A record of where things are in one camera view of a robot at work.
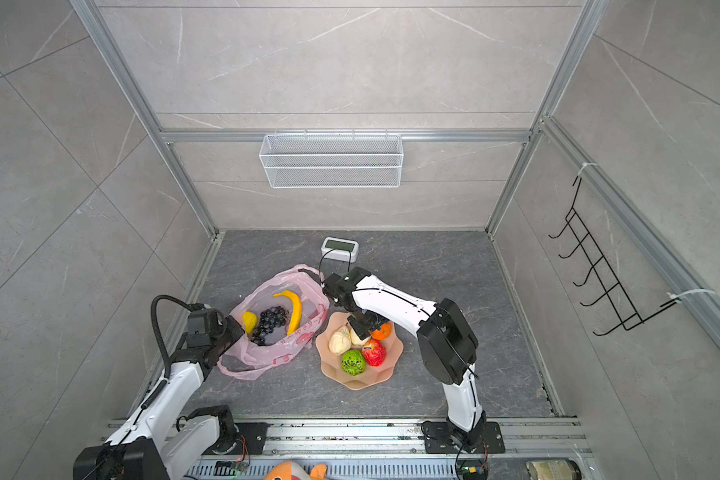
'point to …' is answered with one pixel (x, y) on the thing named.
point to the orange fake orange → (382, 333)
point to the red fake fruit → (374, 352)
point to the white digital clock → (340, 248)
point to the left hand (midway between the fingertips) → (235, 318)
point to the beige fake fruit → (340, 341)
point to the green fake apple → (353, 362)
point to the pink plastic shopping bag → (248, 361)
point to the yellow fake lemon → (250, 321)
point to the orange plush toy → (292, 471)
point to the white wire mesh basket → (332, 161)
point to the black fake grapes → (276, 316)
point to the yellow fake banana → (296, 310)
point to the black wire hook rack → (609, 297)
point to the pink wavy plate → (331, 364)
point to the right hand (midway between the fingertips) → (377, 324)
